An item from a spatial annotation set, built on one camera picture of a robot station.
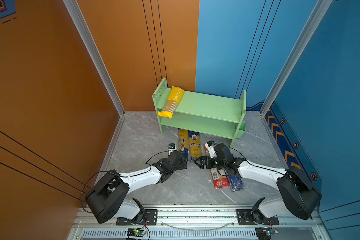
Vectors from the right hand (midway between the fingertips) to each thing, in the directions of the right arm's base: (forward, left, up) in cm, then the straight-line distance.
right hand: (199, 161), depth 86 cm
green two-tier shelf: (+18, -10, +20) cm, 28 cm away
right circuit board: (-33, -29, -8) cm, 45 cm away
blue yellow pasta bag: (+13, +3, -3) cm, 13 cm away
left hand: (+2, +11, -2) cm, 12 cm away
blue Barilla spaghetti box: (-11, -19, -3) cm, 23 cm away
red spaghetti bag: (-9, -11, -4) cm, 15 cm away
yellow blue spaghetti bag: (+16, +10, -3) cm, 19 cm away
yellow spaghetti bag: (+29, +14, +24) cm, 41 cm away
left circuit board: (-33, +32, -8) cm, 47 cm away
